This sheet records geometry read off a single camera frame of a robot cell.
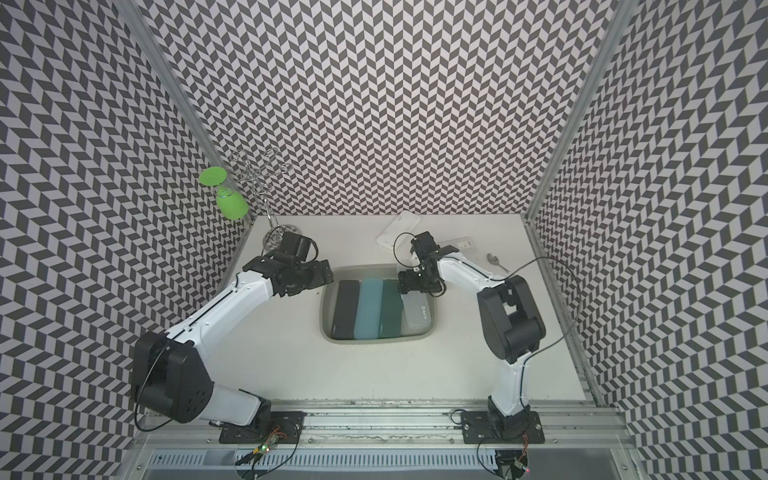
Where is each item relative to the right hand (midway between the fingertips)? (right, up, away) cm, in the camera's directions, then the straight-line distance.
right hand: (413, 291), depth 93 cm
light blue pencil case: (-14, -9, -2) cm, 17 cm away
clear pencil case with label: (+18, +15, +13) cm, 27 cm away
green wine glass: (-59, +28, +2) cm, 66 cm away
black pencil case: (-21, -7, -2) cm, 22 cm away
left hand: (-28, +4, -7) cm, 29 cm away
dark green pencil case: (-7, -5, -1) cm, 9 cm away
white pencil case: (-5, +21, +19) cm, 28 cm away
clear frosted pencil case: (+1, -5, -2) cm, 5 cm away
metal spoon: (+29, +10, +12) cm, 33 cm away
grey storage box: (-27, 0, +2) cm, 27 cm away
